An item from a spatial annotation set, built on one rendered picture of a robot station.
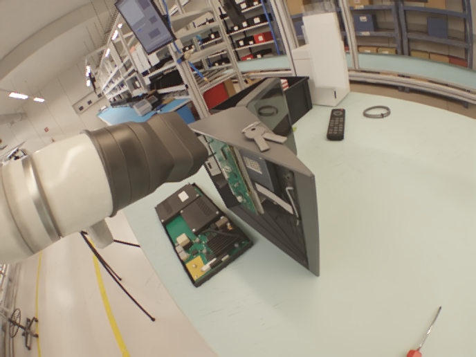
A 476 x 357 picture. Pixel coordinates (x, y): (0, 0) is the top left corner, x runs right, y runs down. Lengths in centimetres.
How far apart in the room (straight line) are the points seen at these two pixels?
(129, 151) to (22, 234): 10
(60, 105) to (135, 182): 1134
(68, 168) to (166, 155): 9
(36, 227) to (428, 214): 50
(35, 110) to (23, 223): 1162
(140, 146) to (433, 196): 48
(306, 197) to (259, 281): 20
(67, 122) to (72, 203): 1131
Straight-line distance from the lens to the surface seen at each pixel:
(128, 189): 17
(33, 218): 15
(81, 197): 15
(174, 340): 160
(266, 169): 24
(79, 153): 16
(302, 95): 71
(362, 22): 385
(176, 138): 21
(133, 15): 162
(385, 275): 35
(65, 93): 1149
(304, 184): 17
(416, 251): 38
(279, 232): 38
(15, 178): 16
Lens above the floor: 131
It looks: 37 degrees down
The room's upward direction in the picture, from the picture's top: 24 degrees counter-clockwise
